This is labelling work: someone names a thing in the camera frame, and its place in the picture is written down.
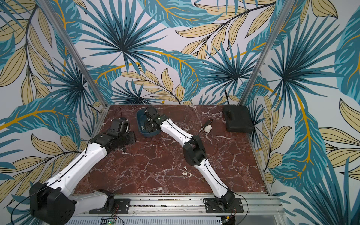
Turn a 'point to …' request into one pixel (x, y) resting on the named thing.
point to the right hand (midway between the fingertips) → (148, 124)
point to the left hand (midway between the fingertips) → (133, 138)
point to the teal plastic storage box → (141, 118)
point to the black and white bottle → (207, 128)
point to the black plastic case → (238, 119)
